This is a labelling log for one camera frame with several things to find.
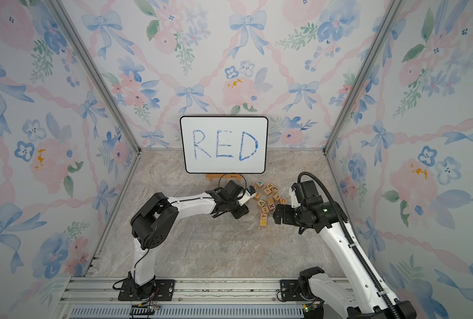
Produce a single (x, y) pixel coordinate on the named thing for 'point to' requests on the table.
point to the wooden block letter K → (260, 184)
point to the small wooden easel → (211, 176)
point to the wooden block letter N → (265, 209)
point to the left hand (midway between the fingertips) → (247, 206)
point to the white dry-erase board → (225, 144)
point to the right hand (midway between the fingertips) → (286, 215)
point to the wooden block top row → (269, 186)
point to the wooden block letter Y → (263, 220)
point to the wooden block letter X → (272, 206)
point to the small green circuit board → (309, 308)
